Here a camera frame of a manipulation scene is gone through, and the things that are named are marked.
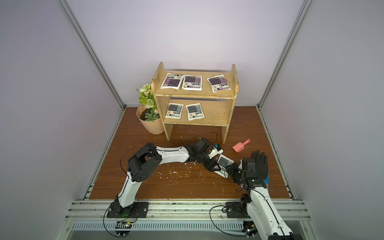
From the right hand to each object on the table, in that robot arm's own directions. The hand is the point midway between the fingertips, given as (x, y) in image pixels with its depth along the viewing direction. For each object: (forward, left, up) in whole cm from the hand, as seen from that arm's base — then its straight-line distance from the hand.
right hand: (228, 164), depth 85 cm
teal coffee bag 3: (+3, +2, -3) cm, 5 cm away
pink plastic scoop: (+13, -9, -2) cm, 16 cm away
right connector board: (-29, -8, -6) cm, 31 cm away
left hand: (-2, +4, -1) cm, 5 cm away
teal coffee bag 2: (+25, +20, +19) cm, 37 cm away
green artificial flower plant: (+29, +47, +27) cm, 61 cm away
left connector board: (-31, +54, -6) cm, 63 cm away
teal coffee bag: (+25, +32, +19) cm, 45 cm away
